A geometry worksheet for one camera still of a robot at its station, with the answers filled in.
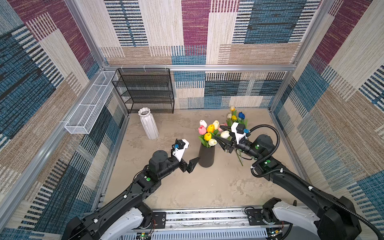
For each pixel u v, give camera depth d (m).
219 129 0.71
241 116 1.12
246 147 0.62
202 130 0.69
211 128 0.70
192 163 0.63
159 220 0.73
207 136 0.67
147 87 1.08
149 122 0.92
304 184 0.48
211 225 0.73
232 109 1.19
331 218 0.39
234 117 1.12
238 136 0.59
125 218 0.57
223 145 0.63
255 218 0.73
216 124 0.71
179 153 0.62
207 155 0.89
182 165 0.64
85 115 0.73
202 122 0.72
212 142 0.66
